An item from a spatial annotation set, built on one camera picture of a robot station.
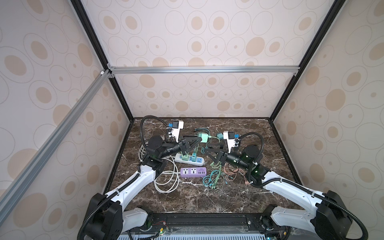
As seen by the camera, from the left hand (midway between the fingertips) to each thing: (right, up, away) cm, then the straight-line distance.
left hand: (203, 141), depth 63 cm
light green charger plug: (-9, -12, +27) cm, 31 cm away
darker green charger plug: (0, +2, +2) cm, 2 cm away
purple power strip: (-4, -20, +26) cm, 33 cm away
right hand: (+2, -4, +4) cm, 6 cm away
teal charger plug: (-4, -11, +26) cm, 29 cm away
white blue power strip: (0, -14, +30) cm, 33 cm away
